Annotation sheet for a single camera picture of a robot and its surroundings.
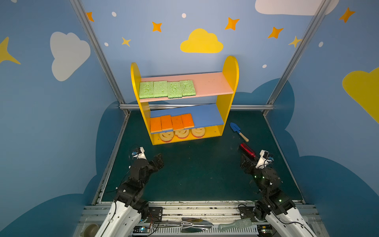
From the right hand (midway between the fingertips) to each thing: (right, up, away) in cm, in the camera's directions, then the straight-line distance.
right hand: (250, 154), depth 77 cm
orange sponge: (-54, +16, +16) cm, 59 cm away
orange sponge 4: (-34, +19, +19) cm, 43 cm away
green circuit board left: (-56, -35, -7) cm, 67 cm away
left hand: (-51, -1, 0) cm, 51 cm away
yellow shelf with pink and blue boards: (-37, +30, +37) cm, 61 cm away
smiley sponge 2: (-38, +10, +25) cm, 46 cm away
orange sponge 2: (-47, +17, +16) cm, 53 cm away
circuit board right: (+5, -36, -6) cm, 37 cm away
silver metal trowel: (-32, -33, -7) cm, 47 cm away
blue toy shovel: (+3, +13, +34) cm, 36 cm away
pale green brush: (-7, -32, -6) cm, 34 cm away
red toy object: (+5, 0, +18) cm, 19 cm away
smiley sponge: (-49, +8, +24) cm, 55 cm away
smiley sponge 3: (-26, +11, +27) cm, 39 cm away
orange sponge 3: (-41, +18, +16) cm, 47 cm away
